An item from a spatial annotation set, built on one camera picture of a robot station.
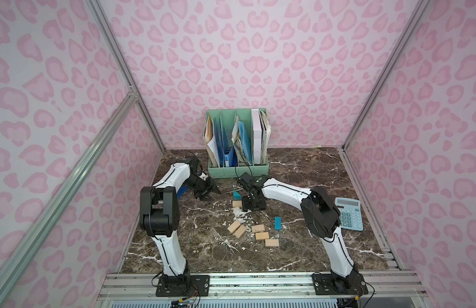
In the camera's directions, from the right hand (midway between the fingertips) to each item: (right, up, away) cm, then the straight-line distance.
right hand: (247, 209), depth 94 cm
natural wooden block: (-7, -7, -6) cm, 11 cm away
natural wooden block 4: (+6, -10, -7) cm, 14 cm away
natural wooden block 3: (+5, -7, -6) cm, 10 cm away
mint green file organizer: (-11, +47, +12) cm, 50 cm away
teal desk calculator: (+49, -1, -3) cm, 49 cm away
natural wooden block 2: (-4, -8, -8) cm, 12 cm away
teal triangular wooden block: (-6, +6, +3) cm, 9 cm away
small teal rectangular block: (+14, -6, -4) cm, 16 cm away
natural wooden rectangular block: (-5, +2, +2) cm, 6 cm away
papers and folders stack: (+2, +31, +11) cm, 33 cm away
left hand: (-14, +9, -3) cm, 17 cm away
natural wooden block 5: (+11, -12, -10) cm, 19 cm away
